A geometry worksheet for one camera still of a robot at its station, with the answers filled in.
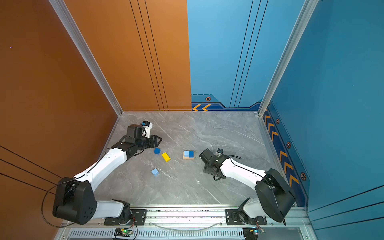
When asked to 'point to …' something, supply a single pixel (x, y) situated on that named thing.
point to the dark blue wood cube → (191, 154)
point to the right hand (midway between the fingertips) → (210, 171)
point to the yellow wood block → (165, 156)
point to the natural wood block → (188, 158)
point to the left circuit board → (124, 232)
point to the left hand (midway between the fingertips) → (159, 137)
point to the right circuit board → (257, 231)
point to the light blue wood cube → (186, 154)
